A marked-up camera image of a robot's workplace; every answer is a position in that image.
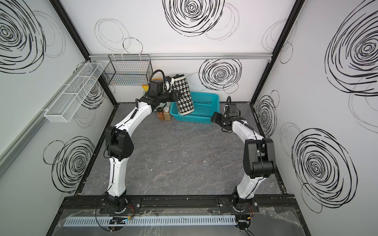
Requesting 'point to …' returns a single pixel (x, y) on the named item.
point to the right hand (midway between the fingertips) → (217, 119)
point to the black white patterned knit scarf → (184, 104)
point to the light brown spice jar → (167, 114)
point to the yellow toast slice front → (145, 87)
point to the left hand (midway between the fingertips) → (181, 94)
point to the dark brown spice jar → (160, 113)
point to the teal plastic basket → (204, 103)
